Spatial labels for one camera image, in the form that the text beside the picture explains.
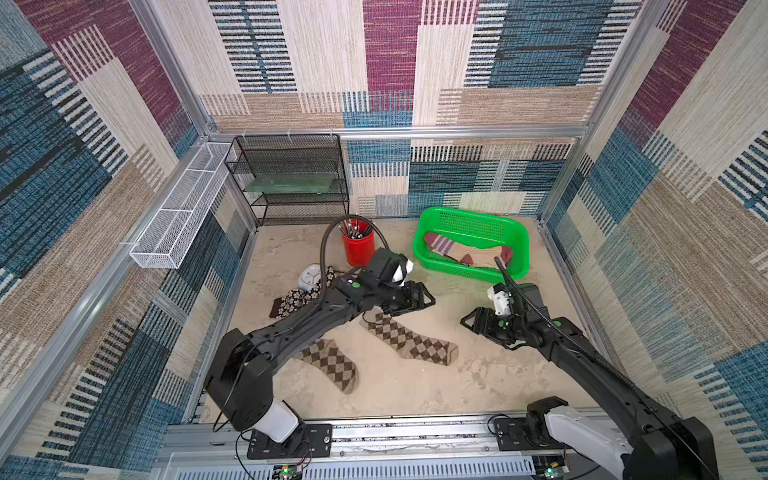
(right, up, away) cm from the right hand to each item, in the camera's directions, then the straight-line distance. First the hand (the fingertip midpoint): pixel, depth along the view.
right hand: (472, 329), depth 82 cm
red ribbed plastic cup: (-32, +24, +17) cm, 44 cm away
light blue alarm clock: (-49, +12, +20) cm, 54 cm away
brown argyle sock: (-20, -5, +8) cm, 22 cm away
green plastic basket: (+14, +30, +36) cm, 49 cm away
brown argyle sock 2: (-41, -9, +5) cm, 42 cm away
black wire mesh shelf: (-56, +46, +23) cm, 77 cm away
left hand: (-12, +7, -5) cm, 15 cm away
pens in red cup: (-35, +29, +16) cm, 48 cm away
